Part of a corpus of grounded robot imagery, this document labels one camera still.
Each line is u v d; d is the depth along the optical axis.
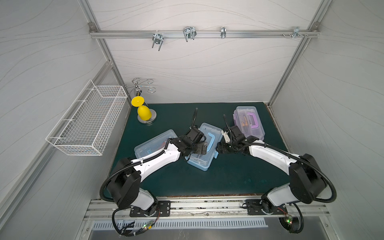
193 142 0.63
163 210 0.72
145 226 0.68
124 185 0.42
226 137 0.72
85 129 0.68
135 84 0.88
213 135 0.88
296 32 0.77
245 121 1.01
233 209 0.73
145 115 0.95
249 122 0.98
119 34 0.79
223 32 0.78
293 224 0.72
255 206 0.71
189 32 0.77
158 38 0.80
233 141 0.69
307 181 0.44
